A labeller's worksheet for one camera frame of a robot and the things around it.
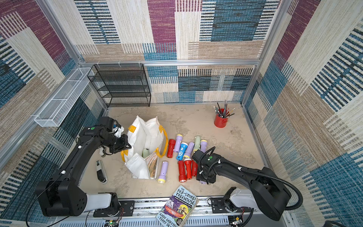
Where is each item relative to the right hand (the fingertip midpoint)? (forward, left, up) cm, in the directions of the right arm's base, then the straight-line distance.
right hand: (204, 181), depth 82 cm
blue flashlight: (+18, +13, +3) cm, 22 cm away
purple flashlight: (+26, +14, +3) cm, 30 cm away
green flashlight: (+23, +3, +3) cm, 23 cm away
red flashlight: (+23, +19, +4) cm, 30 cm away
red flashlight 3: (+9, +9, +4) cm, 14 cm away
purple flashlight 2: (+16, +9, +4) cm, 18 cm away
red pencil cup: (+39, -15, +8) cm, 43 cm away
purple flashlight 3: (+22, -2, +3) cm, 22 cm away
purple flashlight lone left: (+1, +24, +4) cm, 24 cm away
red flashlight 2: (+2, +12, +3) cm, 13 cm away
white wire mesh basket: (+22, +75, +35) cm, 86 cm away
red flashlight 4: (+7, +5, +3) cm, 9 cm away
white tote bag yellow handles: (+27, +36, 0) cm, 45 cm away
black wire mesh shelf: (+65, +58, +19) cm, 89 cm away
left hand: (+15, +40, +16) cm, 46 cm away
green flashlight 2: (+17, +36, +3) cm, 40 cm away
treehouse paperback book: (-14, +15, +3) cm, 20 cm away
